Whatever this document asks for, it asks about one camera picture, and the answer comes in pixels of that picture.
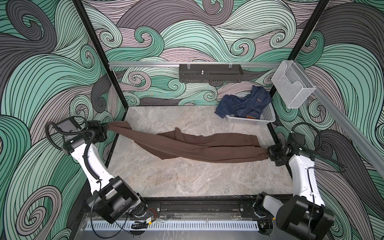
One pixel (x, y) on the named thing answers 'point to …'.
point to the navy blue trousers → (249, 106)
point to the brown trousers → (198, 147)
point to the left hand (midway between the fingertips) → (107, 119)
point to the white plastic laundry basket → (268, 115)
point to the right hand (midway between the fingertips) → (268, 151)
